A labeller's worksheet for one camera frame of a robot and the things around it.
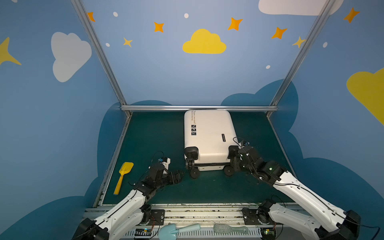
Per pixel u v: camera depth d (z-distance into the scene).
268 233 0.73
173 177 0.74
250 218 0.74
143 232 0.73
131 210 0.53
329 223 0.40
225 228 0.70
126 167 0.90
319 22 0.74
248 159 0.57
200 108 1.21
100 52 0.84
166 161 0.79
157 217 0.75
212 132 0.84
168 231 0.71
